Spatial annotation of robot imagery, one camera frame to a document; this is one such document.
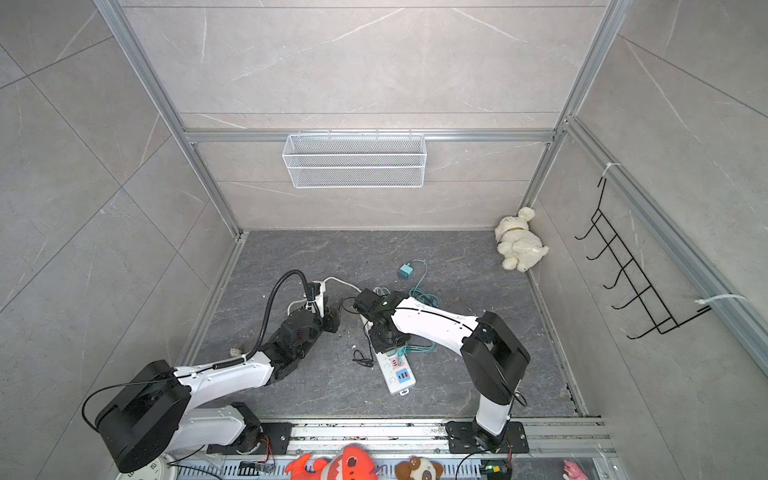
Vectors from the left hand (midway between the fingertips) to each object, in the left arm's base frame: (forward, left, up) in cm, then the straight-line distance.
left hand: (336, 293), depth 84 cm
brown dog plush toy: (-41, -21, -12) cm, 47 cm away
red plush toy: (-40, -5, -6) cm, 41 cm away
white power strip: (-21, -17, -13) cm, 30 cm away
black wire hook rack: (-2, -71, +18) cm, 73 cm away
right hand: (-11, -14, -11) cm, 21 cm away
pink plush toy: (-43, -56, -11) cm, 72 cm away
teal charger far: (+16, -22, -12) cm, 30 cm away
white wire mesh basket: (+44, -5, +15) cm, 47 cm away
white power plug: (-11, +31, -13) cm, 35 cm away
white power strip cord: (+14, +7, -13) cm, 20 cm away
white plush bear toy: (+20, -62, -4) cm, 65 cm away
